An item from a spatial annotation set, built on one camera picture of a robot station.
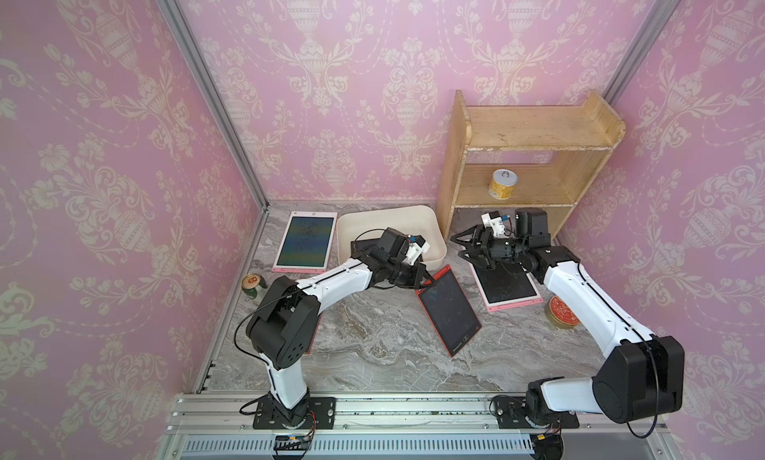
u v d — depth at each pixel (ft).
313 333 2.86
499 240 2.35
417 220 3.73
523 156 3.57
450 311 2.76
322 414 2.45
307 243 3.58
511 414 2.39
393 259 2.44
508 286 3.18
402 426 2.39
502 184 2.94
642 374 1.32
